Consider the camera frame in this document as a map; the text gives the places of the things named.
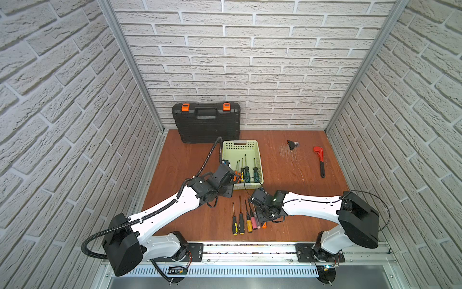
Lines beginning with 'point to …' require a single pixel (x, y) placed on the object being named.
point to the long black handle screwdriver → (241, 220)
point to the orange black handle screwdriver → (236, 171)
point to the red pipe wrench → (320, 152)
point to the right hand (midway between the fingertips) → (264, 216)
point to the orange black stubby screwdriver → (264, 226)
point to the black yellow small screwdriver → (234, 223)
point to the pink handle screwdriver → (252, 218)
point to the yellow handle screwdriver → (249, 225)
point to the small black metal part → (292, 144)
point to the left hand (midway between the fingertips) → (232, 183)
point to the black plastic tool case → (204, 122)
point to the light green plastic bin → (240, 153)
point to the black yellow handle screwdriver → (242, 176)
